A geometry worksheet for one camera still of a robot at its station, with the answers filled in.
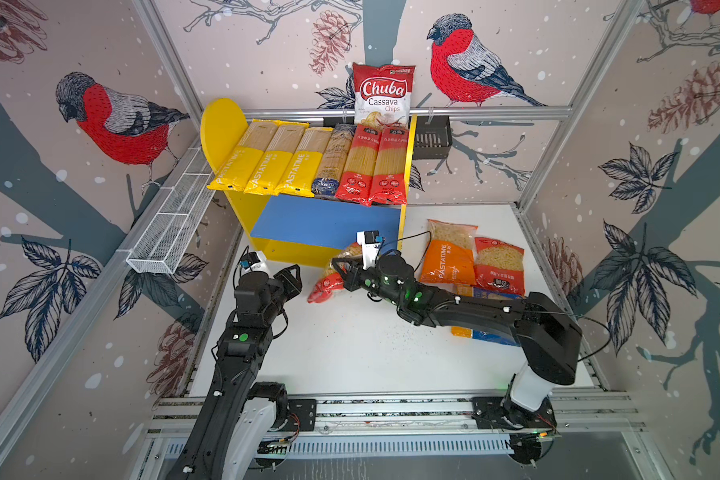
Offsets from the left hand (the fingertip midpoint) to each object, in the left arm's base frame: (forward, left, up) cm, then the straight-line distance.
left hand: (293, 267), depth 75 cm
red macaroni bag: (-3, -10, 0) cm, 11 cm away
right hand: (-1, -8, +1) cm, 8 cm away
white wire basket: (+14, +32, +7) cm, 36 cm away
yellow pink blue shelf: (+21, +4, -9) cm, 23 cm away
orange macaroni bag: (+18, -47, -19) cm, 54 cm away
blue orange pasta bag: (+4, -51, -20) cm, 55 cm away
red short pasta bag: (+13, -63, -19) cm, 68 cm away
